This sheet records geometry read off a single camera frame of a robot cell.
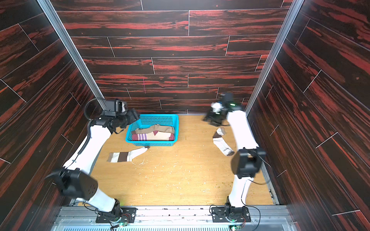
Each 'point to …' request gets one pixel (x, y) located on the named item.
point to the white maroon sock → (126, 156)
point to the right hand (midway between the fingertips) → (208, 120)
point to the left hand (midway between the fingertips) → (137, 116)
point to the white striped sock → (218, 140)
